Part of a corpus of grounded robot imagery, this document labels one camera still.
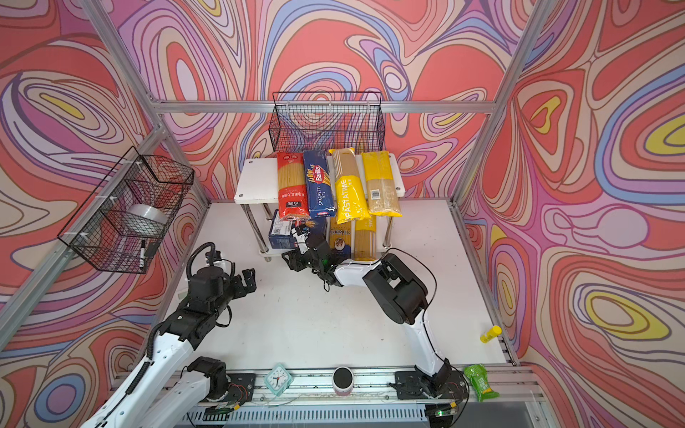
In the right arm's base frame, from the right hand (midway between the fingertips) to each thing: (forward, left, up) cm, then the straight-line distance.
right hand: (290, 258), depth 94 cm
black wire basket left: (-4, +39, +27) cm, 48 cm away
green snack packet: (-40, -56, -7) cm, 69 cm away
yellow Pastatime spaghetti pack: (+6, -27, +2) cm, 28 cm away
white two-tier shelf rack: (+9, +6, +28) cm, 30 cm away
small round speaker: (-38, -18, -2) cm, 42 cm away
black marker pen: (-11, +36, +20) cm, 42 cm away
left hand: (-11, +12, +8) cm, 18 cm away
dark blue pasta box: (+5, +2, +7) cm, 9 cm away
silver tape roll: (-2, +34, +27) cm, 44 cm away
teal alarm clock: (-37, 0, -5) cm, 37 cm away
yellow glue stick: (-28, -62, 0) cm, 68 cm away
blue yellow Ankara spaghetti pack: (+6, -18, +2) cm, 19 cm away
